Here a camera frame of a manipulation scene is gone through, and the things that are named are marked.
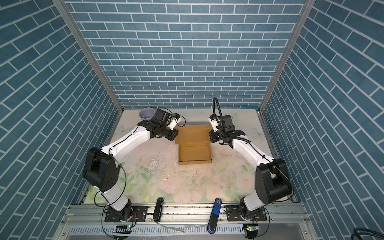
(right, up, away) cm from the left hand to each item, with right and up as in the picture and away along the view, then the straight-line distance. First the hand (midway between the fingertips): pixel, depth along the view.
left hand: (177, 133), depth 88 cm
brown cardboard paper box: (+10, -8, +4) cm, 13 cm away
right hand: (+19, +1, 0) cm, 19 cm away
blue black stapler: (+20, -44, -15) cm, 50 cm away
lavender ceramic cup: (-27, +14, +25) cm, 39 cm away
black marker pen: (-8, -38, -15) cm, 41 cm away
